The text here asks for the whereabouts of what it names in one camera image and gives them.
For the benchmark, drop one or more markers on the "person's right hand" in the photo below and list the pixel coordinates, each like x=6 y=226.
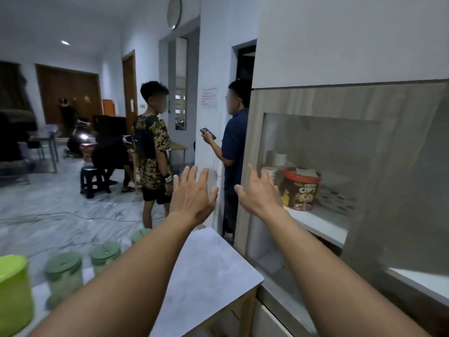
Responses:
x=263 y=200

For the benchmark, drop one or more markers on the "person's left hand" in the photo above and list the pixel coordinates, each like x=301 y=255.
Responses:
x=193 y=200

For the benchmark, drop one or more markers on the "wood grain kitchen cabinet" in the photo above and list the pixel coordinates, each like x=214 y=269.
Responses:
x=322 y=224

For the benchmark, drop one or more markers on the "green lid jug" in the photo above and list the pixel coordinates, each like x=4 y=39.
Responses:
x=138 y=235
x=63 y=266
x=105 y=252

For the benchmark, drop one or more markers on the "lime green pitcher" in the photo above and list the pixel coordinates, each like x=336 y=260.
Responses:
x=14 y=298

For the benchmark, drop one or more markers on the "person's left forearm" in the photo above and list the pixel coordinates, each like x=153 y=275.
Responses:
x=122 y=287

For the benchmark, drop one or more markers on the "person's right forearm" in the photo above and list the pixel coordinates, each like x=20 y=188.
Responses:
x=333 y=287

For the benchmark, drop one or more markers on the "stack of white paper cups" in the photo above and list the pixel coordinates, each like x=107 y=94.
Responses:
x=272 y=175

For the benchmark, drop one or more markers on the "wood grain glass cabinet door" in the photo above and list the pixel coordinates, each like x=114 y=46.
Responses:
x=350 y=101

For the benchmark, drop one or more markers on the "white upper cabinet door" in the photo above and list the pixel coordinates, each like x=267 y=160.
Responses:
x=350 y=38

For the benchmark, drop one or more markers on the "red lid brown cereal tub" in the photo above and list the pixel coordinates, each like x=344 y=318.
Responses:
x=301 y=196

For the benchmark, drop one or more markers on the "white paper slip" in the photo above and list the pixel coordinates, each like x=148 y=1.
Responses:
x=307 y=171

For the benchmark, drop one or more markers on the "small wooden side table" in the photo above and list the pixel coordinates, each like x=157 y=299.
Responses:
x=178 y=146

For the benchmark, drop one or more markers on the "dark smartphone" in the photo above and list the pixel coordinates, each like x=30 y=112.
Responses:
x=207 y=132

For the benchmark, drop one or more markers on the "patterned plate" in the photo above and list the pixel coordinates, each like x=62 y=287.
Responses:
x=336 y=201

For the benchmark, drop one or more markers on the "black plastic stool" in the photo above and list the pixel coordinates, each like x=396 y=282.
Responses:
x=93 y=171

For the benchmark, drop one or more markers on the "pink plastic basket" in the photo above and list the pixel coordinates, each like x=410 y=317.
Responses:
x=87 y=150

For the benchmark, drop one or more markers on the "orange panel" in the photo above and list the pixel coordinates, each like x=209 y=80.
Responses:
x=108 y=108

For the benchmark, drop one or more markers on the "grey metal table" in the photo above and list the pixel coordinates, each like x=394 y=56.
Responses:
x=44 y=136

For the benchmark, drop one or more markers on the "brown wooden double door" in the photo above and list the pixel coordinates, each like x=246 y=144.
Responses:
x=52 y=91

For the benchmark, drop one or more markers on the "round ceiling light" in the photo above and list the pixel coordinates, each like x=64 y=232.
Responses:
x=65 y=42

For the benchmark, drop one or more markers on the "white paper wall notice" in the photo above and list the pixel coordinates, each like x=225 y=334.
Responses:
x=209 y=98

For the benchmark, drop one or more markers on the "wooden table frame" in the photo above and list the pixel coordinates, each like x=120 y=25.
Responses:
x=250 y=305

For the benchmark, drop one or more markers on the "tall wall mirror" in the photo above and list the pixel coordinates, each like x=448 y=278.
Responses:
x=180 y=73

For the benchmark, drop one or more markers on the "round wall clock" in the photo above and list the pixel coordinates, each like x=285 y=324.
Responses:
x=174 y=12

